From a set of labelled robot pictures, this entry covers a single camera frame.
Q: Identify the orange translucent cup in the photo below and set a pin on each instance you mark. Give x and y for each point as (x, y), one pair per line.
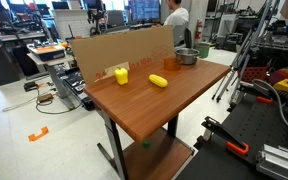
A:
(172, 63)

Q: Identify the yellow corn cob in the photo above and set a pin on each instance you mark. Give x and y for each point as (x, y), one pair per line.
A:
(158, 80)

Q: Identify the white pegboard panel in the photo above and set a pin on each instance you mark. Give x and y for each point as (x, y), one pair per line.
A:
(72, 23)

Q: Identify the black power adapter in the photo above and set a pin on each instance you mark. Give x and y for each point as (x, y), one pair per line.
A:
(30, 86)

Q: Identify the computer monitor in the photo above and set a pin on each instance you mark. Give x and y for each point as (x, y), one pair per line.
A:
(145, 9)

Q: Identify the metal rack legs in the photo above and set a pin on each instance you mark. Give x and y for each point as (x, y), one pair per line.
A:
(242, 55)

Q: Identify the person in white shirt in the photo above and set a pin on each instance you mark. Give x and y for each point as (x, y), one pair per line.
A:
(177, 17)

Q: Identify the red fire extinguisher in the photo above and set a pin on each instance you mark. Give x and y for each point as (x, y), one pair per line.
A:
(198, 30)

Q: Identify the brown floor box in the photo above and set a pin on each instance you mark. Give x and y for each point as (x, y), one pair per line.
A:
(45, 97)

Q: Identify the small green block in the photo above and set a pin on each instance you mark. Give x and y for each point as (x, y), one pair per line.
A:
(146, 144)

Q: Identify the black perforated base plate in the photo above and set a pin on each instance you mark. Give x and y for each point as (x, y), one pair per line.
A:
(250, 130)

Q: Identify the orange plastic basket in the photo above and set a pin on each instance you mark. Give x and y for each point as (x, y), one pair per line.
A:
(254, 73)

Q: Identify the white desk grey legs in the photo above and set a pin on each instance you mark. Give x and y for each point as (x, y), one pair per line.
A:
(55, 75)

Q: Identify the brown cardboard sheet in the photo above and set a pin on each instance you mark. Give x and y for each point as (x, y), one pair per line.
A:
(117, 53)

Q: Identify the silver metal pot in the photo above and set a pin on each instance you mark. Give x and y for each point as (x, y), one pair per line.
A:
(187, 56)

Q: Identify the wooden table with shelf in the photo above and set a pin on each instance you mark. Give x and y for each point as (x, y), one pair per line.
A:
(144, 103)

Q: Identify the white tray on dark box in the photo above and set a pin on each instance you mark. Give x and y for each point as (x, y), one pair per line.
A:
(47, 52)

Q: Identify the aluminium extrusion bar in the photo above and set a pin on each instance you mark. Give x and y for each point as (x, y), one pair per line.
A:
(279, 163)

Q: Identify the green waste bin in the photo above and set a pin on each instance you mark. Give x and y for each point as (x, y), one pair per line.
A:
(203, 50)

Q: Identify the yellow bell pepper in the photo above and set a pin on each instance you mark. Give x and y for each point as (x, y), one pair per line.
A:
(121, 76)

